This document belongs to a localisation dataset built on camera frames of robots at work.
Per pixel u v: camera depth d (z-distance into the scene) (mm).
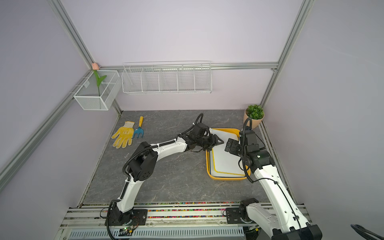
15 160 526
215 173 827
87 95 850
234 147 680
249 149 551
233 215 739
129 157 774
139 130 1089
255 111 1013
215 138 827
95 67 890
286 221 385
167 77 969
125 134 1080
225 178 824
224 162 839
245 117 1046
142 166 542
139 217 739
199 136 758
